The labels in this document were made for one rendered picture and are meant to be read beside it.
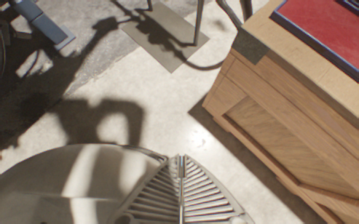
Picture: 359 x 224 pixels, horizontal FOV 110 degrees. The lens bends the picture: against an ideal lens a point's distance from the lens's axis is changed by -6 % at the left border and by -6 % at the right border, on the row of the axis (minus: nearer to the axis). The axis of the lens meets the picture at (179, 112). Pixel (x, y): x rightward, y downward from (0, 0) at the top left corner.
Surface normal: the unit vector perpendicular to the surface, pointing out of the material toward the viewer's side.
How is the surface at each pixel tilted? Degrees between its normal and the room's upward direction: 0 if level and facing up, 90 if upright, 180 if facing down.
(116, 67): 0
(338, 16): 0
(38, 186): 1
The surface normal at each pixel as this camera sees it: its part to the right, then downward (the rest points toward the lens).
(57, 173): -0.02, -0.47
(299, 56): -0.02, -0.24
